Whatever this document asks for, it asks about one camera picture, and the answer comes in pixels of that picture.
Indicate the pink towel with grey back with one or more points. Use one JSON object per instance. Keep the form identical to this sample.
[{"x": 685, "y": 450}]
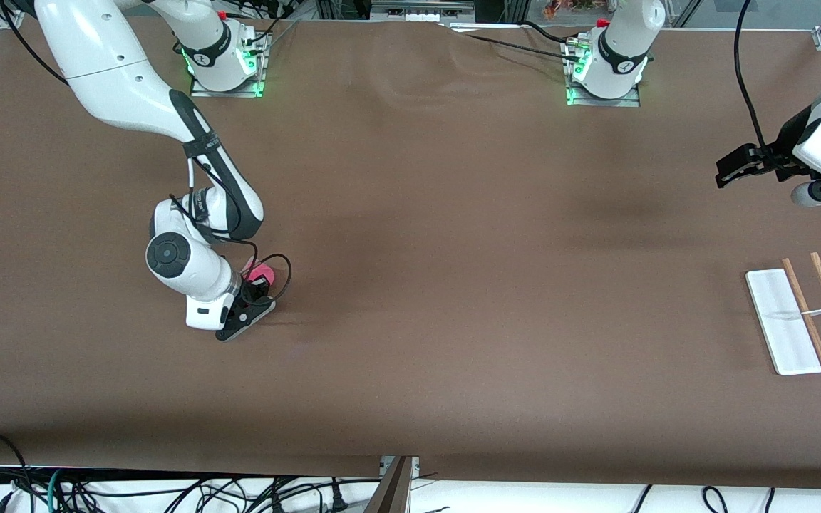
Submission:
[{"x": 261, "y": 272}]

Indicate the white rack base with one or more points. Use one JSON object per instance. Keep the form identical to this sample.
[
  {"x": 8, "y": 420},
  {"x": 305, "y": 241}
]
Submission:
[{"x": 781, "y": 335}]

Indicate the brown table cover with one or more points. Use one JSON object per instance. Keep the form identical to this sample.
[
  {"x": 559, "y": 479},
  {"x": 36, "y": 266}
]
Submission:
[{"x": 410, "y": 356}]

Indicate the orange objects behind table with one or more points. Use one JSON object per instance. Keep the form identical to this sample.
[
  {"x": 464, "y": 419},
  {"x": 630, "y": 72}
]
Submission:
[{"x": 567, "y": 6}]

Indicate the grey box with white sockets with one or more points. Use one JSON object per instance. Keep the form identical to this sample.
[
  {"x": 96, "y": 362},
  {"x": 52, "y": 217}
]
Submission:
[{"x": 421, "y": 16}]

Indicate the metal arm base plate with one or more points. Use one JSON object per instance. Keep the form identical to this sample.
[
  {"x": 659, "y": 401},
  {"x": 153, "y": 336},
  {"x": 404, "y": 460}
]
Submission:
[
  {"x": 239, "y": 91},
  {"x": 628, "y": 102}
]

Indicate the aluminium frame post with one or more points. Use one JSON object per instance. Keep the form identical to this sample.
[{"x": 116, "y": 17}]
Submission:
[{"x": 390, "y": 491}]

